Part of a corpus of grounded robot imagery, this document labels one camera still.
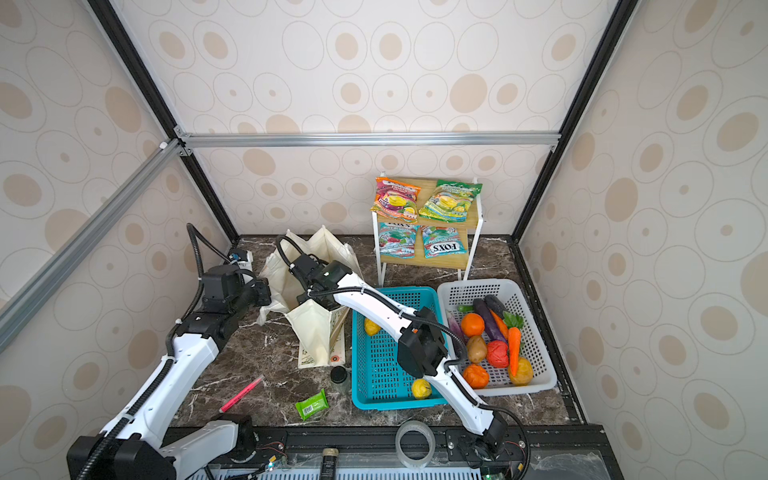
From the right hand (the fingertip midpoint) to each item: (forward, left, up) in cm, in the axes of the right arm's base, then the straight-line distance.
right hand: (320, 302), depth 88 cm
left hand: (+2, +11, +12) cm, 16 cm away
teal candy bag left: (+18, -23, +7) cm, 30 cm away
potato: (-13, -44, -4) cm, 47 cm away
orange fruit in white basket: (-4, -45, -7) cm, 46 cm away
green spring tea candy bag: (+16, -37, +24) cm, 47 cm away
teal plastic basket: (-19, -17, -11) cm, 28 cm away
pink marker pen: (-19, +17, -11) cm, 27 cm away
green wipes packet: (-26, 0, -10) cm, 27 cm away
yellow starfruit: (-5, -15, -7) cm, 17 cm away
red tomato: (-14, -50, -6) cm, 53 cm away
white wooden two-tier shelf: (+11, -43, +21) cm, 49 cm away
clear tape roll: (-31, -26, -9) cm, 42 cm away
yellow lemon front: (-23, -28, -7) cm, 37 cm away
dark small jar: (-20, -7, -2) cm, 22 cm away
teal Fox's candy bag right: (+18, -36, +6) cm, 41 cm away
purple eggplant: (-4, -52, -9) cm, 53 cm away
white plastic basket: (+6, -42, -6) cm, 43 cm away
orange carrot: (-6, -57, -5) cm, 57 cm away
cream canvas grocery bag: (-11, -2, +3) cm, 12 cm away
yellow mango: (-19, -56, -8) cm, 60 cm away
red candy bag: (+15, -23, +25) cm, 37 cm away
